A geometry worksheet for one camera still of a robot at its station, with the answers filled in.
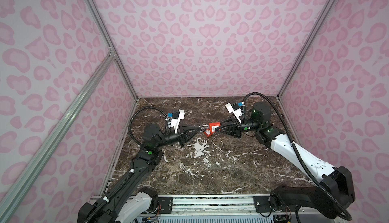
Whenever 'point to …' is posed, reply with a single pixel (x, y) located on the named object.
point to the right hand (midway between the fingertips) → (219, 129)
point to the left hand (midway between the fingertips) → (200, 128)
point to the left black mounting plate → (166, 205)
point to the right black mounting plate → (262, 203)
